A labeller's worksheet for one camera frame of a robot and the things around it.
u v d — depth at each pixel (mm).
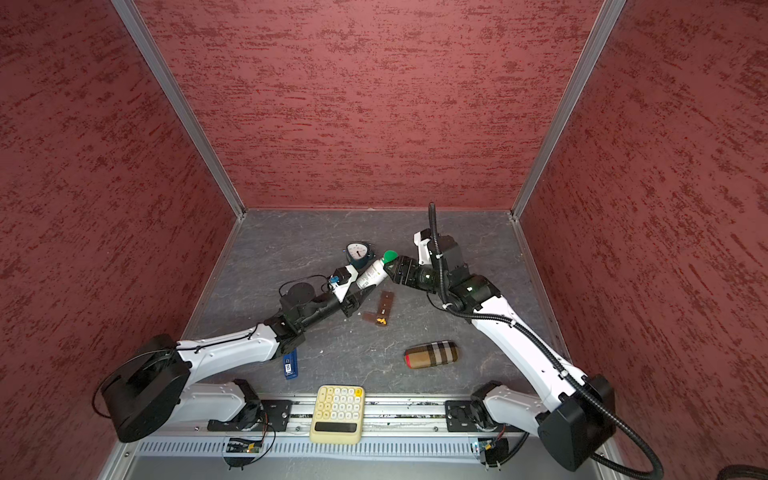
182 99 878
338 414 725
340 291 668
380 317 912
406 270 649
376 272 741
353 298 697
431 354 812
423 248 684
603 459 424
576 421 378
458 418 739
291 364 801
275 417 738
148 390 420
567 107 891
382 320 910
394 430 733
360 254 1027
